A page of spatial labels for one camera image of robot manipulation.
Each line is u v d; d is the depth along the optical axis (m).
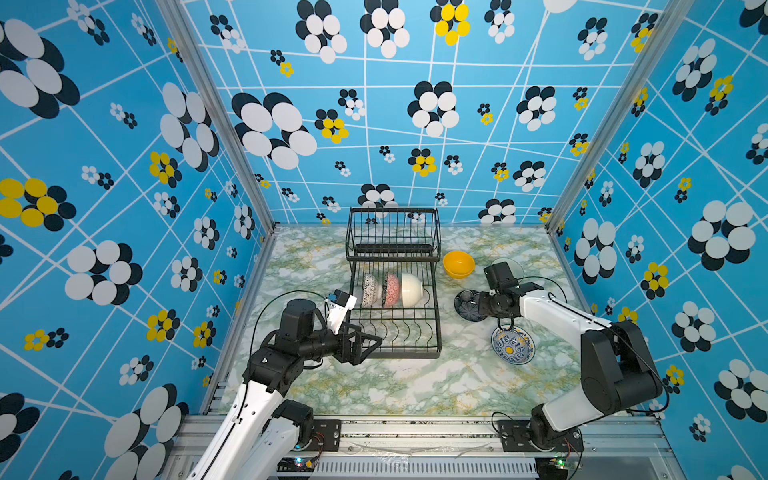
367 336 0.64
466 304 0.96
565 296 1.02
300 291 0.63
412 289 0.91
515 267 1.02
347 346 0.61
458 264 1.05
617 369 0.44
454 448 0.72
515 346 0.87
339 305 0.63
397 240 1.11
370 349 0.65
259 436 0.47
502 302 0.67
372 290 0.90
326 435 0.74
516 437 0.72
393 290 0.89
